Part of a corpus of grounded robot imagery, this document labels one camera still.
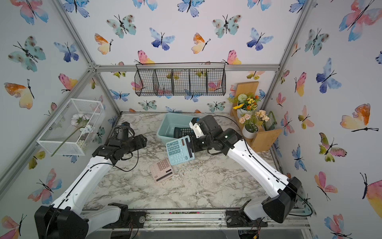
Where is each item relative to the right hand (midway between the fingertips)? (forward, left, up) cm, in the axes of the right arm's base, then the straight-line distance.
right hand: (190, 143), depth 70 cm
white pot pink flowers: (+23, -35, -10) cm, 43 cm away
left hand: (+7, +26, -7) cm, 28 cm away
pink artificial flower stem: (+8, +54, +5) cm, 55 cm away
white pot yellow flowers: (+35, -32, -6) cm, 47 cm away
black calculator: (+24, +11, -23) cm, 35 cm away
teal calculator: (-1, +5, -5) cm, 7 cm away
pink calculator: (-3, +18, -25) cm, 31 cm away
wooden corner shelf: (+13, -41, -11) cm, 44 cm away
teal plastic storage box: (+22, +20, -23) cm, 37 cm away
